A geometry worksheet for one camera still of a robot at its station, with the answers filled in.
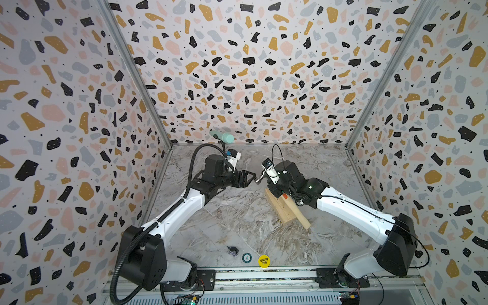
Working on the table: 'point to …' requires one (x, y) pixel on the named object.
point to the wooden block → (281, 208)
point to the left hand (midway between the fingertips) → (253, 174)
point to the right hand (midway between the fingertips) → (274, 178)
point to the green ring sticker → (246, 261)
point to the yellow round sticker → (264, 261)
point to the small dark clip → (233, 251)
